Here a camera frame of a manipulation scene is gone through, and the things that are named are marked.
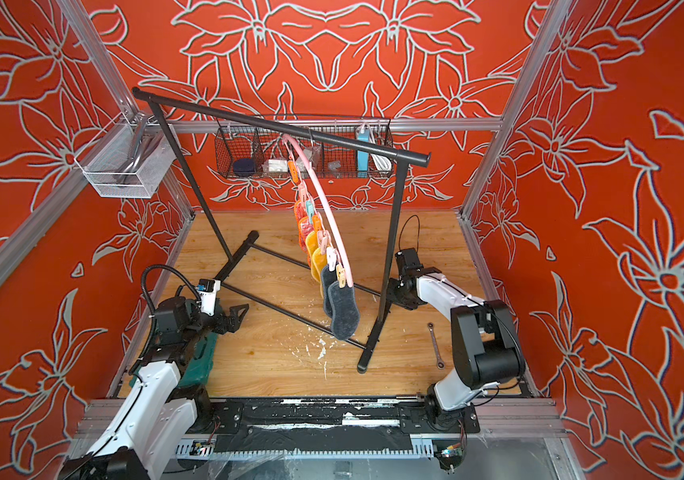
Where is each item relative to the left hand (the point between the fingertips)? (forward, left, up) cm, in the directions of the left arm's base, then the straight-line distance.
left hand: (230, 302), depth 84 cm
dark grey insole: (-4, -30, +21) cm, 37 cm away
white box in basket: (+32, -11, +25) cm, 42 cm away
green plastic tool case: (-17, +4, -5) cm, 18 cm away
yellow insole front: (0, -27, +22) cm, 35 cm away
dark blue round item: (+39, +2, +19) cm, 43 cm away
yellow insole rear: (+4, -25, +25) cm, 36 cm away
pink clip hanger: (+32, -19, +22) cm, 44 cm away
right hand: (+8, -46, -6) cm, 47 cm away
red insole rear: (+13, -21, +25) cm, 36 cm away
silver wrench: (-10, -61, -9) cm, 62 cm away
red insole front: (+9, -23, +24) cm, 34 cm away
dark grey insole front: (-7, -34, +9) cm, 36 cm away
